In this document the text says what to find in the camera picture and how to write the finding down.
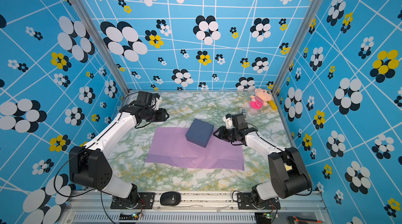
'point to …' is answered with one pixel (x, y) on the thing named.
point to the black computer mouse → (171, 198)
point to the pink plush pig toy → (262, 96)
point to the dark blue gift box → (199, 132)
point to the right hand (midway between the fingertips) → (216, 134)
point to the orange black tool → (292, 220)
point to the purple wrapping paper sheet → (169, 146)
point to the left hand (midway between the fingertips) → (166, 115)
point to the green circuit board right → (263, 216)
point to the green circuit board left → (129, 215)
